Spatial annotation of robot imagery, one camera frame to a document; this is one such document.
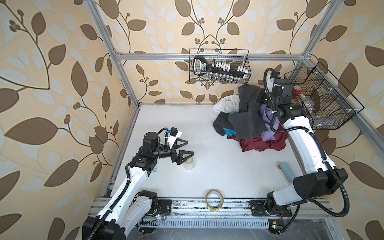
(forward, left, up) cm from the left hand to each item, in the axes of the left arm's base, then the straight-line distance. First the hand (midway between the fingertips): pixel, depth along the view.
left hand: (190, 148), depth 70 cm
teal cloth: (+23, -25, -20) cm, 39 cm away
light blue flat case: (-2, -53, -18) cm, 56 cm away
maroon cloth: (+15, -37, -19) cm, 44 cm away
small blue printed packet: (-3, +21, -21) cm, 30 cm away
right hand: (+25, -34, +14) cm, 45 cm away
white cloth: (+48, -25, -18) cm, 57 cm away
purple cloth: (+14, -44, -8) cm, 47 cm away
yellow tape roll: (-22, -12, -23) cm, 33 cm away
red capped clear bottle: (+38, -62, +6) cm, 72 cm away
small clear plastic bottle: (-1, +1, -17) cm, 18 cm away
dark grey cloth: (+15, -29, +2) cm, 33 cm away
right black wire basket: (+20, -66, +12) cm, 70 cm away
